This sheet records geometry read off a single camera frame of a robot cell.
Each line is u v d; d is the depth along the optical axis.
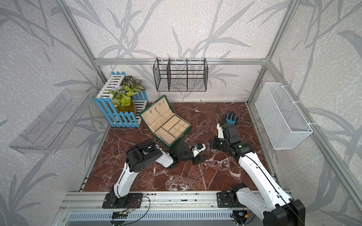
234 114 1.09
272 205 0.39
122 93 0.91
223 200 0.72
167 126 0.99
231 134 0.58
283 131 0.60
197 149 0.78
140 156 0.55
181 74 1.05
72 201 0.75
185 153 0.78
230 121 1.06
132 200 0.73
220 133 0.71
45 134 0.65
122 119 0.97
